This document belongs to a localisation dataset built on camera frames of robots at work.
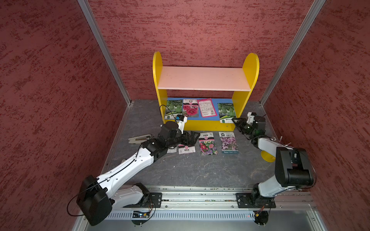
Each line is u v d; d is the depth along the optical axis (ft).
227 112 3.11
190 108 3.20
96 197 1.24
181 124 2.23
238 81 2.59
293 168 1.49
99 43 2.75
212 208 2.40
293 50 2.88
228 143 3.13
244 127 2.67
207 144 3.14
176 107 3.20
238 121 2.93
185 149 3.07
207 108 3.20
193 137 2.15
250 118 2.72
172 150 3.02
